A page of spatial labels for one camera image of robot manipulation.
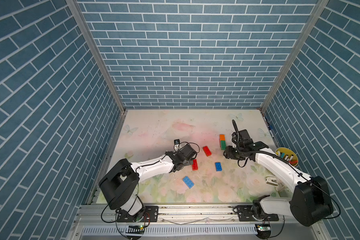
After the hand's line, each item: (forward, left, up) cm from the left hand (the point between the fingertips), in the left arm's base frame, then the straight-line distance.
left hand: (187, 160), depth 88 cm
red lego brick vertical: (-2, -5, -3) cm, 6 cm away
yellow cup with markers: (-1, -56, +8) cm, 57 cm away
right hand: (+2, -24, +4) cm, 24 cm away
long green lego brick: (+12, -23, -1) cm, 26 cm away
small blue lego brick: (-3, -19, -3) cm, 19 cm away
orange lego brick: (+17, -24, 0) cm, 29 cm away
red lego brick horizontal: (+8, -13, -3) cm, 15 cm away
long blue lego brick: (-12, 0, -3) cm, 12 cm away
